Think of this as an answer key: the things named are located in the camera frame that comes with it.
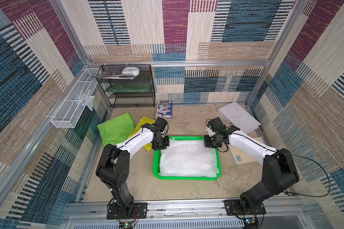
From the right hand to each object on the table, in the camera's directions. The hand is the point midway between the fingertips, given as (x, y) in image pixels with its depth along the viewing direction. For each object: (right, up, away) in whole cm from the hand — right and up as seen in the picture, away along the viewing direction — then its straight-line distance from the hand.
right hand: (204, 142), depth 89 cm
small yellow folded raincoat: (-42, +14, +19) cm, 48 cm away
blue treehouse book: (-26, +22, +26) cm, 43 cm away
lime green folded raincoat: (-63, +5, +19) cm, 66 cm away
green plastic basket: (-29, -11, -7) cm, 31 cm away
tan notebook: (+22, -9, +2) cm, 24 cm away
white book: (+28, +17, +19) cm, 38 cm away
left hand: (-23, -2, 0) cm, 23 cm away
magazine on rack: (-56, +43, +3) cm, 71 cm away
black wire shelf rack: (-53, +39, +18) cm, 68 cm away
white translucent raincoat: (-10, -8, -6) cm, 14 cm away
